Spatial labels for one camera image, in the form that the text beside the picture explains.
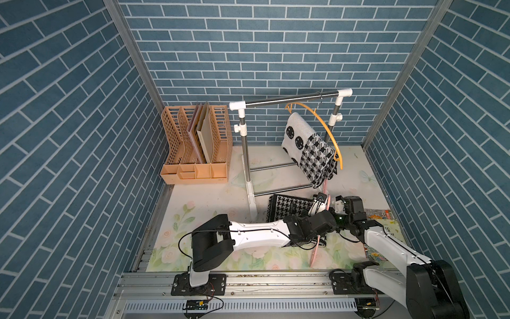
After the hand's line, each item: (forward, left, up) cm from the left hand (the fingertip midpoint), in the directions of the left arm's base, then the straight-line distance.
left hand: (329, 221), depth 77 cm
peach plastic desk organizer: (+31, +67, -5) cm, 75 cm away
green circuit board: (-25, +50, -17) cm, 59 cm away
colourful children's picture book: (+7, -32, -12) cm, 35 cm away
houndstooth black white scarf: (+13, +18, -12) cm, 24 cm away
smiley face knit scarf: (+20, +5, +14) cm, 25 cm away
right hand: (+6, +2, -8) cm, 10 cm away
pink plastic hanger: (+18, -2, +1) cm, 18 cm away
